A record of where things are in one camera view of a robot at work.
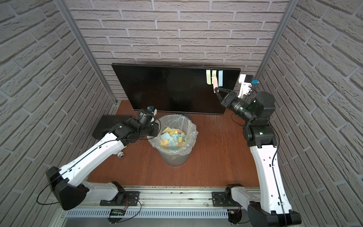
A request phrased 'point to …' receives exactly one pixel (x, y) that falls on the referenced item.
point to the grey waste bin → (175, 156)
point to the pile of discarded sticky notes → (172, 139)
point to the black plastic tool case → (107, 123)
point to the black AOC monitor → (174, 89)
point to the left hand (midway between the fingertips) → (155, 122)
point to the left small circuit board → (117, 212)
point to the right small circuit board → (234, 216)
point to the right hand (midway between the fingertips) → (216, 90)
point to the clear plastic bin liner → (181, 122)
